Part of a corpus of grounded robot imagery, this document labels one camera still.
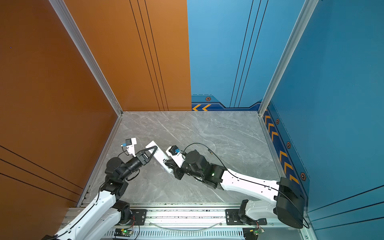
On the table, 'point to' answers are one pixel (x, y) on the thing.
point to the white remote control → (160, 156)
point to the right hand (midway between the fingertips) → (166, 162)
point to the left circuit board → (123, 232)
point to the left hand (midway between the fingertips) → (157, 148)
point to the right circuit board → (252, 233)
